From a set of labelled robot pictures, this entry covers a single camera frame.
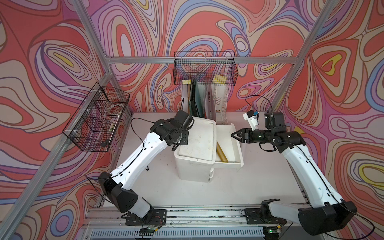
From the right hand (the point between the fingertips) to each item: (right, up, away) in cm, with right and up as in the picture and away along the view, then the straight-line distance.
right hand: (236, 139), depth 72 cm
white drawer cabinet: (-20, -10, -6) cm, 23 cm away
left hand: (-26, 0, +3) cm, 26 cm away
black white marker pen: (-49, -20, +18) cm, 56 cm away
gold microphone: (-6, -8, +5) cm, 12 cm away
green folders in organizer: (-19, +23, +15) cm, 33 cm away
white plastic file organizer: (-13, +22, +16) cm, 30 cm away
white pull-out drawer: (-1, -5, +9) cm, 10 cm away
